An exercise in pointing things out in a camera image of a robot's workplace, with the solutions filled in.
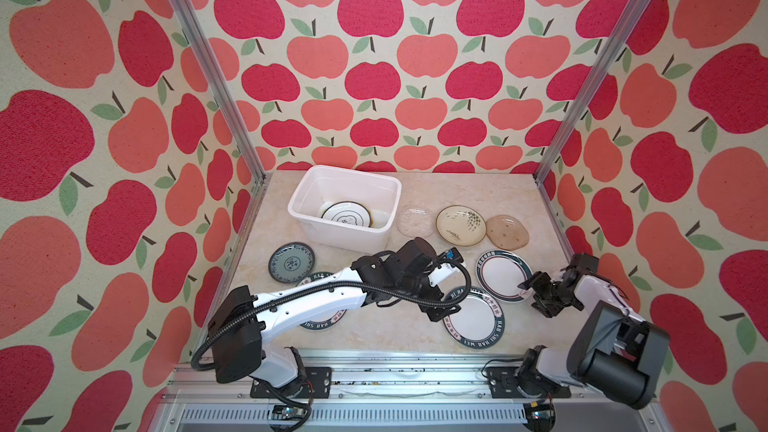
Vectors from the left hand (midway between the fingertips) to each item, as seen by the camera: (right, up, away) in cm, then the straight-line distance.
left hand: (454, 296), depth 70 cm
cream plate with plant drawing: (+11, +14, +34) cm, 39 cm away
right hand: (+28, -5, +18) cm, 34 cm away
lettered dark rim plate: (-33, -11, +14) cm, 38 cm away
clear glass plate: (-5, +16, +38) cm, 41 cm away
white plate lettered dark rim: (+11, -12, +14) cm, 21 cm away
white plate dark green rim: (+20, 0, +24) cm, 31 cm away
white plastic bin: (-40, +28, +32) cm, 58 cm away
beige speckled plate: (+27, +12, +35) cm, 45 cm away
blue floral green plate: (-47, +3, +26) cm, 54 cm away
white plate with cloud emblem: (-30, +19, +37) cm, 51 cm away
